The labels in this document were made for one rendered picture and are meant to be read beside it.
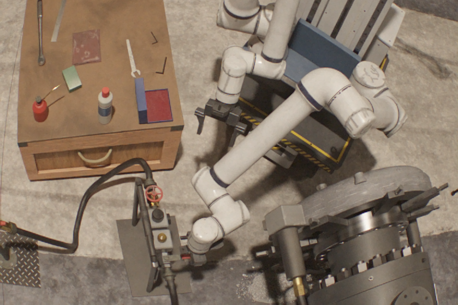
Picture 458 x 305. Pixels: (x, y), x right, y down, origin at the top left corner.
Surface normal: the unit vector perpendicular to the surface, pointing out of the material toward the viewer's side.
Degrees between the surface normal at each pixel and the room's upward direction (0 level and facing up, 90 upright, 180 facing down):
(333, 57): 90
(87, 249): 0
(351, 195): 31
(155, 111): 0
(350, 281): 44
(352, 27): 90
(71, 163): 90
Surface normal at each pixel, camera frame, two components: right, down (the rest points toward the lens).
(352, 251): -0.56, -0.19
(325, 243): -0.86, -0.06
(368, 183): -0.15, -0.42
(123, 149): 0.19, 0.88
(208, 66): 0.18, -0.46
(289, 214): 0.54, -0.46
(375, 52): -0.51, 0.71
